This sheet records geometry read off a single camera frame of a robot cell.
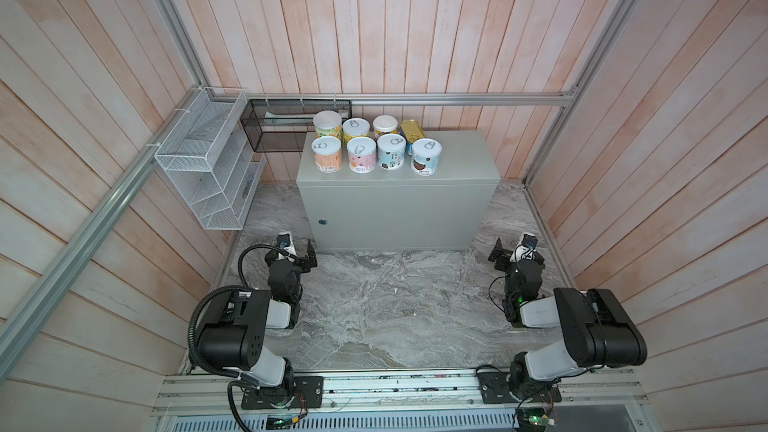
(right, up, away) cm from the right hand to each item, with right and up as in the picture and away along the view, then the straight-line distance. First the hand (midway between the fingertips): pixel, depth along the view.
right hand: (515, 241), depth 90 cm
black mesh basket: (-77, +40, +14) cm, 87 cm away
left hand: (-68, -1, +1) cm, 68 cm away
